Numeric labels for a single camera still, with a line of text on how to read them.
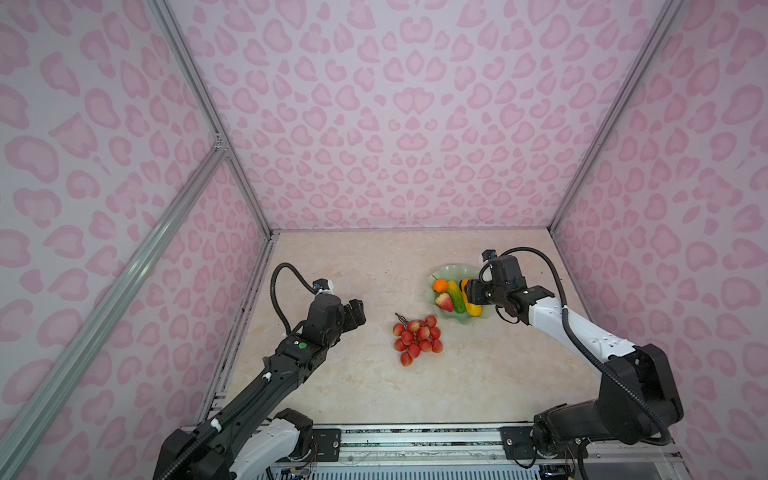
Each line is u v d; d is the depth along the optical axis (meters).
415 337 0.89
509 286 0.67
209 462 0.39
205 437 0.41
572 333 0.47
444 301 0.95
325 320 0.61
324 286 0.72
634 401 0.38
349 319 0.72
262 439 0.57
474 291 0.79
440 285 0.97
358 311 0.74
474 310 0.92
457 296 0.97
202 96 0.82
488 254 0.79
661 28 0.71
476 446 0.75
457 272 1.01
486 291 0.77
